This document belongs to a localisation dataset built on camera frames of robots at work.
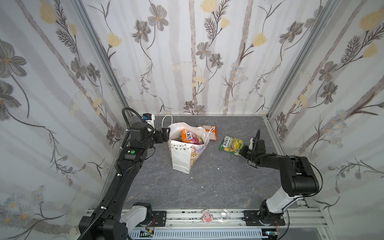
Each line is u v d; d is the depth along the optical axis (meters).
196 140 0.81
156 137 0.66
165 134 0.67
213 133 1.08
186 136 0.82
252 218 0.74
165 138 0.68
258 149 0.76
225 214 0.76
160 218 0.74
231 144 1.00
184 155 0.78
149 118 0.66
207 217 0.72
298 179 0.47
